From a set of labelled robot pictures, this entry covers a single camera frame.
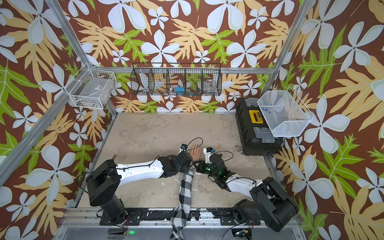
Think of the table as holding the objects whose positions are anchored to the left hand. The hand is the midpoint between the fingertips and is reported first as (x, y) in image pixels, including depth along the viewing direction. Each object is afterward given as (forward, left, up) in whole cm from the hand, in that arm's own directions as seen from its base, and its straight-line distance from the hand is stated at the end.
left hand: (185, 161), depth 87 cm
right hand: (-2, -3, +1) cm, 4 cm away
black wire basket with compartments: (+47, +7, +24) cm, 53 cm away
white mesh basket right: (+20, -57, +20) cm, 64 cm away
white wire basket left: (+32, +55, +28) cm, 70 cm away
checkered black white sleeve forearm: (-29, +2, 0) cm, 30 cm away
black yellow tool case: (+11, -41, +11) cm, 44 cm away
